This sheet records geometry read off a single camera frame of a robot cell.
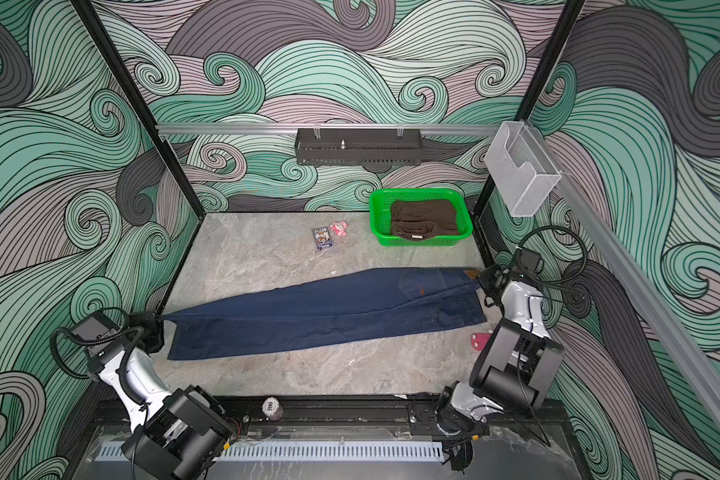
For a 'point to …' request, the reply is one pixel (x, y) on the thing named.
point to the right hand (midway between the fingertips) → (487, 278)
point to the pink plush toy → (339, 228)
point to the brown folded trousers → (419, 219)
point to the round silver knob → (272, 408)
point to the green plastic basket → (380, 215)
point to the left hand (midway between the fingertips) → (160, 309)
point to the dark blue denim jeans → (342, 311)
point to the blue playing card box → (322, 238)
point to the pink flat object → (479, 340)
